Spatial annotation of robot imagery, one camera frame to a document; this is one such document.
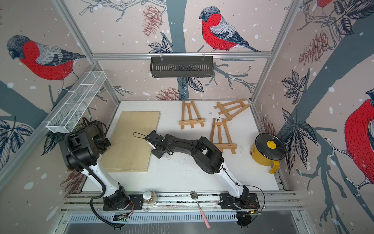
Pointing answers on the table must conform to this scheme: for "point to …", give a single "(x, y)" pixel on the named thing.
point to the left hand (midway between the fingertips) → (104, 148)
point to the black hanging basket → (181, 67)
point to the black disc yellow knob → (268, 149)
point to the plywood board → (129, 152)
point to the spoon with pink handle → (194, 195)
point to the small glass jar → (149, 197)
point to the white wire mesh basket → (66, 116)
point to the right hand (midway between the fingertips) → (159, 148)
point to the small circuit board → (120, 217)
